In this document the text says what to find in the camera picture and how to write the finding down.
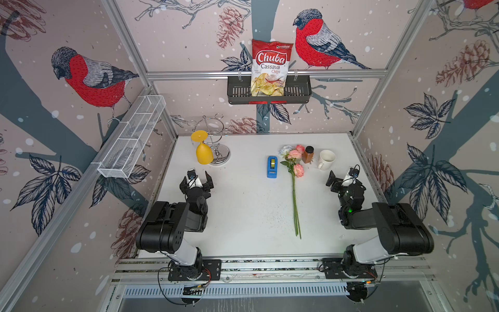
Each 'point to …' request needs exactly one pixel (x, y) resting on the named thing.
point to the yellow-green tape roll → (273, 162)
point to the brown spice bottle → (308, 155)
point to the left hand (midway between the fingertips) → (198, 170)
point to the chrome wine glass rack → (215, 127)
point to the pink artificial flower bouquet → (294, 161)
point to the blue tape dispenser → (272, 173)
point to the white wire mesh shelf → (130, 136)
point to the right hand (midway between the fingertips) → (340, 171)
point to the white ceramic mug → (327, 158)
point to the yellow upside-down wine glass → (204, 151)
